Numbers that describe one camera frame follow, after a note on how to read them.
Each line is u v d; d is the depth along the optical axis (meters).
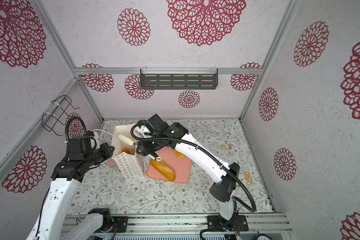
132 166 0.80
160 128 0.52
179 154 0.97
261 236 0.68
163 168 0.90
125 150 0.88
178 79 0.99
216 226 0.76
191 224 0.76
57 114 0.78
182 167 0.96
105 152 0.63
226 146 1.03
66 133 0.51
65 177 0.47
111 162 0.71
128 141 0.68
